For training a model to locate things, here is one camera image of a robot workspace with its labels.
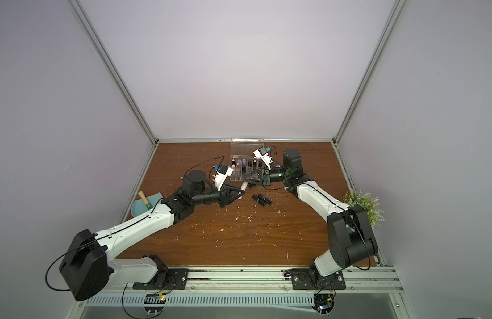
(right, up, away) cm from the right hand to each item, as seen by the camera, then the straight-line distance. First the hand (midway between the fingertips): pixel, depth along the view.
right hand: (246, 176), depth 73 cm
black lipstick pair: (+1, +4, +29) cm, 29 cm away
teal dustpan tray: (-53, -17, +21) cm, 60 cm away
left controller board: (-34, -47, -1) cm, 58 cm away
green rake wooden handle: (-50, -14, +22) cm, 56 cm away
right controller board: (+28, -46, -3) cm, 54 cm away
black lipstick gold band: (-8, +5, +28) cm, 29 cm away
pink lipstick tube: (-1, -4, 0) cm, 4 cm away
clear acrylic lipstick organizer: (-2, +5, +28) cm, 28 cm away
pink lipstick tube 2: (-5, +3, +26) cm, 26 cm away
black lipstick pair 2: (+3, +4, +28) cm, 28 cm away
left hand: (-1, -6, 0) cm, 6 cm away
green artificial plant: (+48, -11, +2) cm, 49 cm away
